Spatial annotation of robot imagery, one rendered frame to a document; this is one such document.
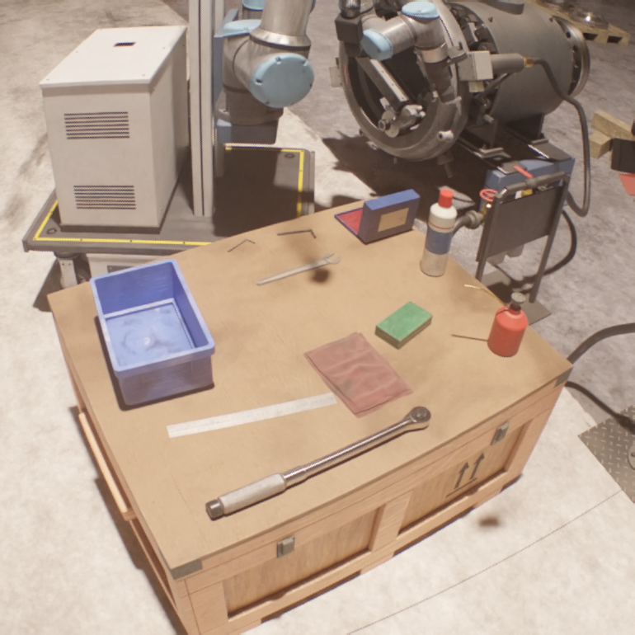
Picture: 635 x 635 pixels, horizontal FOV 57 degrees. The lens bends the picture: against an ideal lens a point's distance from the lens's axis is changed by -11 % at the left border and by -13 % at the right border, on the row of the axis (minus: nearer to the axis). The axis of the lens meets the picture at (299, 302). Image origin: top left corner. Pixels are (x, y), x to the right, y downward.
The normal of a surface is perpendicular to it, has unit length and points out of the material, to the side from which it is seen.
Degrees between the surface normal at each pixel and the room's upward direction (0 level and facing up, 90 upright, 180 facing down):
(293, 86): 95
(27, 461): 0
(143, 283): 90
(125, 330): 0
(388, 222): 97
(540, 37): 46
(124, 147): 90
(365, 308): 0
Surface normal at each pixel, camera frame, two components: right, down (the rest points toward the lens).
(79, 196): -0.03, 0.64
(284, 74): 0.36, 0.67
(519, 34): 0.38, -0.15
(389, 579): 0.04, -0.77
